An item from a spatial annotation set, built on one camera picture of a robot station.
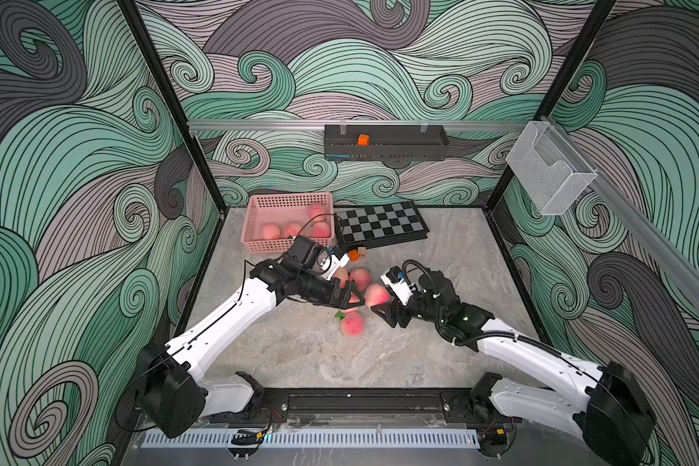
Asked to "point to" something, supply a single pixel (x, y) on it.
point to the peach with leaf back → (321, 229)
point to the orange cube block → (353, 255)
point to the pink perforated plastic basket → (282, 209)
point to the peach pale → (343, 275)
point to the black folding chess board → (362, 225)
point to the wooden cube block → (362, 251)
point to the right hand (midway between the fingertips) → (383, 297)
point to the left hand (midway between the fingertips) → (352, 299)
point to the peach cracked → (351, 321)
